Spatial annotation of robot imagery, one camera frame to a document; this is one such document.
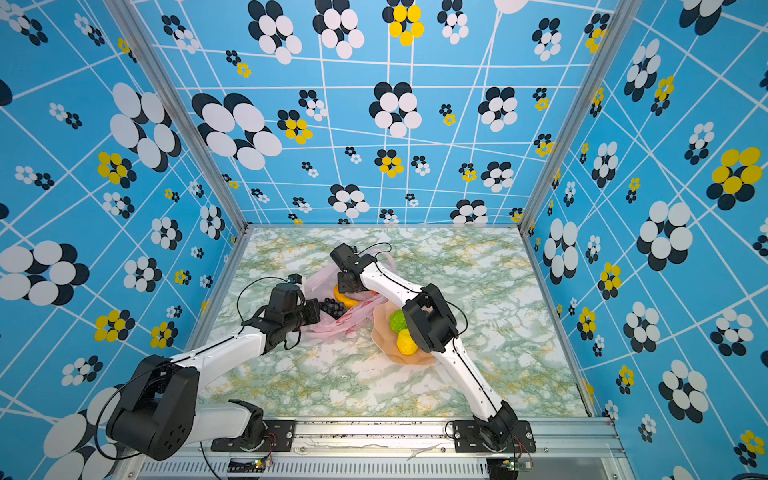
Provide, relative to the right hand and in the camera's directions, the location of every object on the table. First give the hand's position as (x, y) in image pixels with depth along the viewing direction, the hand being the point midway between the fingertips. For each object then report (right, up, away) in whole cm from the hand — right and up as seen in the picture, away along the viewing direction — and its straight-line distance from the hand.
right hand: (352, 284), depth 102 cm
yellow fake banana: (-2, -4, -6) cm, 8 cm away
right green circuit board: (+41, -40, -32) cm, 66 cm away
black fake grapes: (-5, -6, -11) cm, 13 cm away
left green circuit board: (-22, -41, -30) cm, 55 cm away
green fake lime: (+16, -9, -15) cm, 24 cm away
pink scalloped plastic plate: (+12, -14, -15) cm, 24 cm away
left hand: (-8, -5, -12) cm, 15 cm away
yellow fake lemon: (+18, -15, -19) cm, 30 cm away
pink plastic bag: (-8, +2, -11) cm, 14 cm away
